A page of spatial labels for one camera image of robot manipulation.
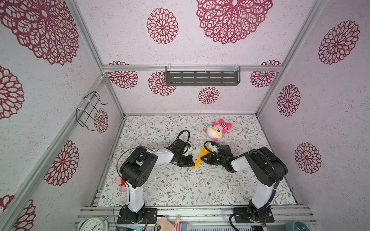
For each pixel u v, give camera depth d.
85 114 0.75
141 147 0.55
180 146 0.78
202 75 0.94
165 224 0.65
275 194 0.55
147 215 0.73
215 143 0.91
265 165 0.51
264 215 0.68
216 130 1.00
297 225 0.70
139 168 0.50
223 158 0.78
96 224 0.69
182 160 0.82
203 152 0.95
